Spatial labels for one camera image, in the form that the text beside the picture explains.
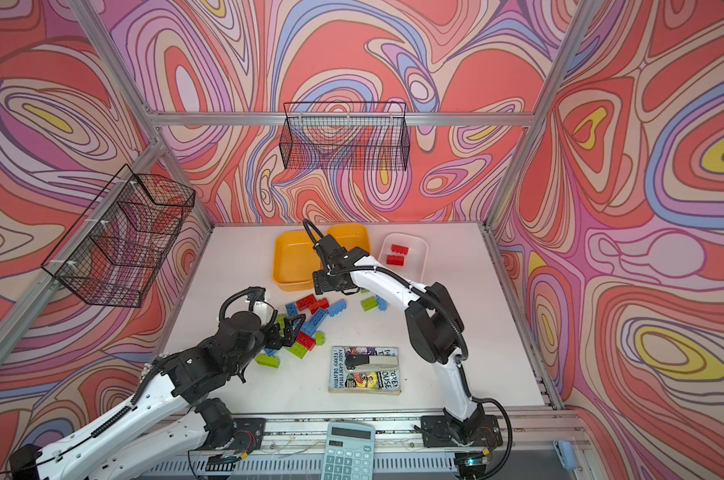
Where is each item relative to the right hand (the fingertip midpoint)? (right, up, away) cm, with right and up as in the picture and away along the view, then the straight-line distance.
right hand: (332, 291), depth 91 cm
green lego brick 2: (-17, -20, -6) cm, 27 cm away
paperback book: (+10, -21, -9) cm, 25 cm away
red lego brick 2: (-9, -4, +5) cm, 11 cm away
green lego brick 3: (-10, -17, -5) cm, 20 cm away
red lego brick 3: (-3, -5, +5) cm, 8 cm away
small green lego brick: (-4, -14, -3) cm, 15 cm away
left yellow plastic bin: (-17, +9, +20) cm, 27 cm away
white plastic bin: (+28, +8, +16) cm, 33 cm away
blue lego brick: (+16, -5, +4) cm, 17 cm away
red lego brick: (+23, +13, +20) cm, 33 cm away
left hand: (-9, -4, -16) cm, 19 cm away
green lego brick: (+12, -5, +5) cm, 13 cm away
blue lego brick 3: (-5, -9, 0) cm, 11 cm away
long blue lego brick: (+1, -6, +3) cm, 6 cm away
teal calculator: (+6, -35, -22) cm, 42 cm away
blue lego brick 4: (-17, -17, -6) cm, 25 cm away
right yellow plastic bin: (+5, +18, +20) cm, 28 cm away
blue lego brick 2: (-13, -6, +2) cm, 15 cm away
